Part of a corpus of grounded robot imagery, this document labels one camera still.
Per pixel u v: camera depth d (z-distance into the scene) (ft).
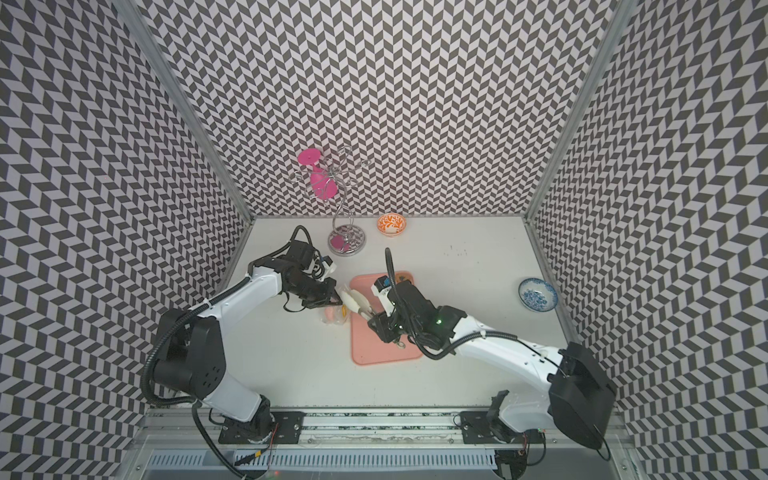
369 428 2.42
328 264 2.73
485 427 2.41
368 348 2.65
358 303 2.59
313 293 2.48
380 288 2.25
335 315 2.73
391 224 3.76
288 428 2.38
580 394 1.32
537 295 3.12
